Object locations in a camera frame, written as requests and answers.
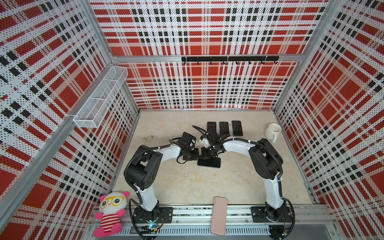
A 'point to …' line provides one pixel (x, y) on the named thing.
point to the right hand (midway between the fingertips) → (204, 160)
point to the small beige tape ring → (148, 138)
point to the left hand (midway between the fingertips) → (199, 159)
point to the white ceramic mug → (272, 131)
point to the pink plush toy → (112, 206)
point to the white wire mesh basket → (93, 111)
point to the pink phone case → (219, 215)
